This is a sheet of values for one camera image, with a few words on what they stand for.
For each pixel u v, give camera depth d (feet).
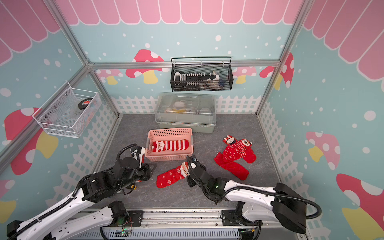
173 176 2.85
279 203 1.36
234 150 3.17
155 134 3.37
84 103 2.58
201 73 3.00
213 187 1.95
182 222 2.42
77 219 1.80
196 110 3.27
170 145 3.27
